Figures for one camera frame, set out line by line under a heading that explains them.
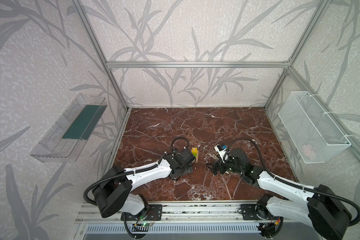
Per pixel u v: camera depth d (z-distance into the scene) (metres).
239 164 0.64
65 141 0.63
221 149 0.72
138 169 0.49
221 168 0.72
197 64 0.98
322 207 0.41
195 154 0.87
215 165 0.71
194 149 0.87
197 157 0.91
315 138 0.63
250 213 0.72
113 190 0.42
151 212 0.73
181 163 0.65
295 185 0.48
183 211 0.76
